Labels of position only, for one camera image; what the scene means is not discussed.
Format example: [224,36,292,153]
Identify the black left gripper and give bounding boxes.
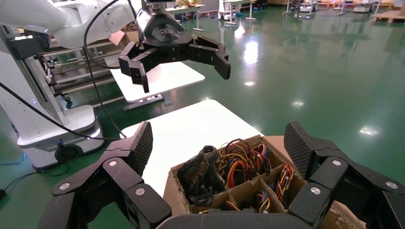
[117,7,232,94]

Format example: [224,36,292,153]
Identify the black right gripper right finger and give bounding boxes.
[283,121,405,229]

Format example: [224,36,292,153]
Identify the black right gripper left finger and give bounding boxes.
[36,121,173,229]

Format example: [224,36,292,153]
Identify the white robot base body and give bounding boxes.
[0,25,105,170]

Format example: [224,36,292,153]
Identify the brown cardboard divider box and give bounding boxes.
[163,134,368,229]

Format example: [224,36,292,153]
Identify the white side table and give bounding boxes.
[104,55,206,111]

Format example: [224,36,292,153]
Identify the white background desk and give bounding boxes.
[164,3,206,32]

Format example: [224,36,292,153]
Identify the brown cardboard piece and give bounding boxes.
[109,30,140,48]

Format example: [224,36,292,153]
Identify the white background stand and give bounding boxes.
[217,0,257,26]

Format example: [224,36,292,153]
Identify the metal roller rack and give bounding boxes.
[33,39,127,106]

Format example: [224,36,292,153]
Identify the white background workstation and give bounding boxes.
[282,0,320,15]
[332,0,382,16]

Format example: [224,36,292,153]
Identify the wooden pallet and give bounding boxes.
[372,9,405,24]

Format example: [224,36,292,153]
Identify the silver power supply coloured cables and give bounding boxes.
[224,200,242,213]
[216,138,257,189]
[274,163,295,203]
[251,143,273,175]
[256,190,272,215]

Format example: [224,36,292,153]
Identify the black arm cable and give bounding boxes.
[83,0,137,140]

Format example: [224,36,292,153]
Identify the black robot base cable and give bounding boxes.
[0,82,121,142]

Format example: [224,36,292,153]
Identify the black floor cable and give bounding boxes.
[0,163,70,200]

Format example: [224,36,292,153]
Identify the blue floor cable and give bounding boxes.
[0,153,27,167]

